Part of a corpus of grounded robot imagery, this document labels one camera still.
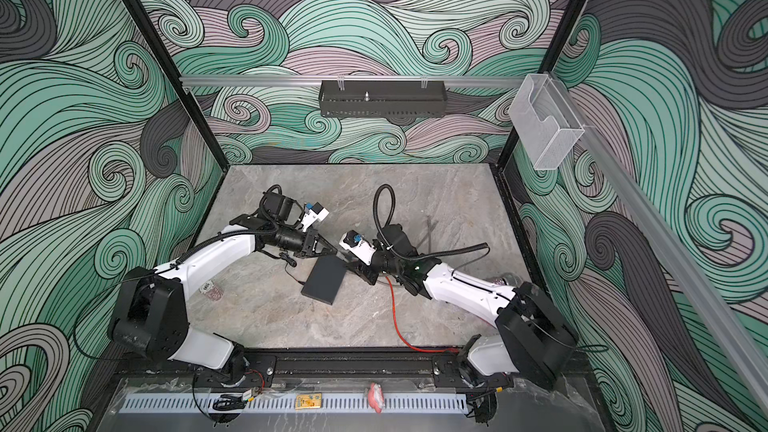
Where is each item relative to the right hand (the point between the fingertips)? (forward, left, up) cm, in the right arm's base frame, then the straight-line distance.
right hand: (349, 258), depth 79 cm
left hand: (+1, +4, +2) cm, 4 cm away
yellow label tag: (-31, +8, -11) cm, 34 cm away
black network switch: (-1, +8, -12) cm, 14 cm away
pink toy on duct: (-30, -8, -8) cm, 32 cm away
